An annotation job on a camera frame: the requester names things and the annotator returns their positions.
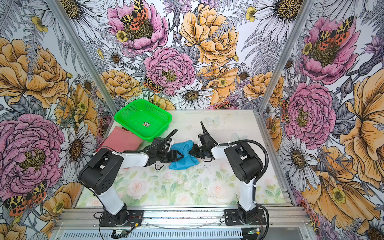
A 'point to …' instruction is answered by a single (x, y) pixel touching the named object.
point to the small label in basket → (146, 124)
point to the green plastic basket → (145, 118)
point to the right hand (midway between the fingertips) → (189, 156)
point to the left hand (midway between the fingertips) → (179, 160)
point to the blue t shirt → (188, 160)
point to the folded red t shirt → (121, 140)
